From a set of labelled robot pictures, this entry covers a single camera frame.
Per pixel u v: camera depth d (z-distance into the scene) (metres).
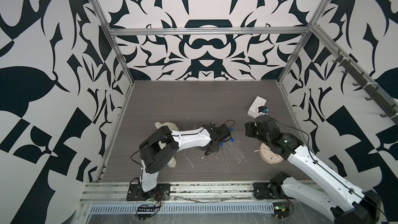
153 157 0.46
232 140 0.90
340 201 0.42
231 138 0.92
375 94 0.54
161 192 0.74
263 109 0.69
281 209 0.71
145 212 0.73
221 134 0.69
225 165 0.81
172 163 0.76
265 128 0.58
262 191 0.74
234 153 0.86
